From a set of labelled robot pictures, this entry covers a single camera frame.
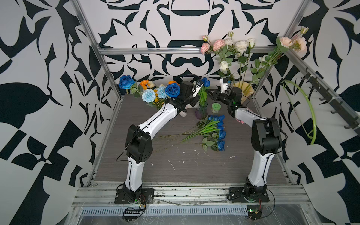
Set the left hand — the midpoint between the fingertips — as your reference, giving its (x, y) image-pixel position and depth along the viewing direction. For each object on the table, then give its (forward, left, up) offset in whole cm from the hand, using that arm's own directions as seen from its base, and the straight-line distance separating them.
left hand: (193, 89), depth 86 cm
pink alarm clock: (-24, -21, 0) cm, 32 cm away
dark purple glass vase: (-3, -7, -19) cm, 21 cm away
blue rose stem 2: (-20, -17, -22) cm, 34 cm away
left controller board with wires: (-58, +36, -31) cm, 75 cm away
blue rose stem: (-24, -13, -25) cm, 37 cm away
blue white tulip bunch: (+1, -7, -5) cm, 9 cm away
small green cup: (+5, -19, -23) cm, 31 cm away
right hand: (+4, -10, -3) cm, 11 cm away
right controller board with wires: (-60, -27, -27) cm, 71 cm away
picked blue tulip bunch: (-17, -11, -21) cm, 29 cm away
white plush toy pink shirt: (0, +5, -24) cm, 25 cm away
